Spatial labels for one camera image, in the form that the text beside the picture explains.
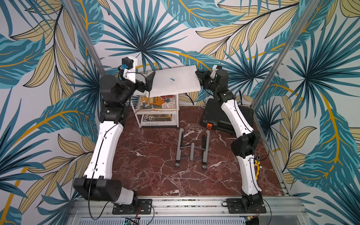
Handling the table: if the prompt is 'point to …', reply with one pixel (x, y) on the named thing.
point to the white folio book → (159, 120)
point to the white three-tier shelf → (155, 111)
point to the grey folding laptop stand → (205, 143)
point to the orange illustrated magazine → (158, 102)
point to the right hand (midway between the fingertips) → (179, 74)
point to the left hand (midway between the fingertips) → (145, 68)
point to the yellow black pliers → (257, 164)
